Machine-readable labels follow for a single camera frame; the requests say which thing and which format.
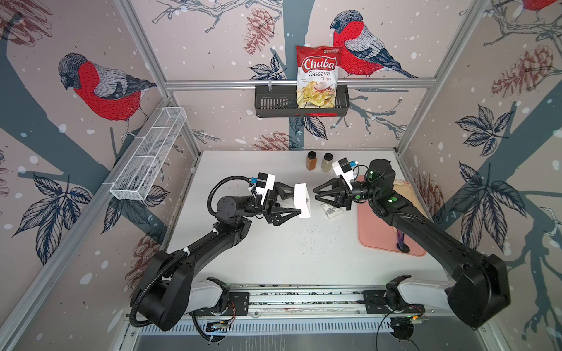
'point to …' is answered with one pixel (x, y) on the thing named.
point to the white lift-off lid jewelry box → (331, 210)
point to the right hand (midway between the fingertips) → (316, 195)
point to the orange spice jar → (311, 160)
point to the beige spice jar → (327, 160)
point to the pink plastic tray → (377, 233)
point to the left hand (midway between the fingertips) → (301, 203)
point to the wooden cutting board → (405, 189)
